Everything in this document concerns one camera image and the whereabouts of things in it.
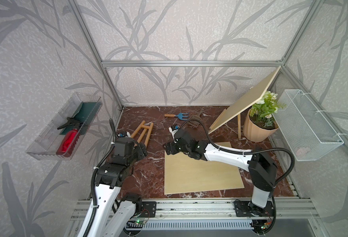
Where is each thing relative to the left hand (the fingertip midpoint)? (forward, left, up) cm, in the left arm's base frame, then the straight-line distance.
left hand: (140, 148), depth 72 cm
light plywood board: (-4, -22, -25) cm, 33 cm away
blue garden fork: (+40, -19, -22) cm, 49 cm away
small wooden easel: (+27, +6, -21) cm, 35 cm away
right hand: (+7, -12, -7) cm, 16 cm away
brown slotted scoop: (+32, -30, -21) cm, 48 cm away
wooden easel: (+24, -56, -4) cm, 61 cm away
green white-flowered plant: (+22, -67, +5) cm, 71 cm away
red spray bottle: (-5, +25, +13) cm, 29 cm away
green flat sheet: (+12, +26, +12) cm, 31 cm away
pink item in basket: (-2, -78, 0) cm, 78 cm away
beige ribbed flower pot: (+15, -66, -9) cm, 68 cm away
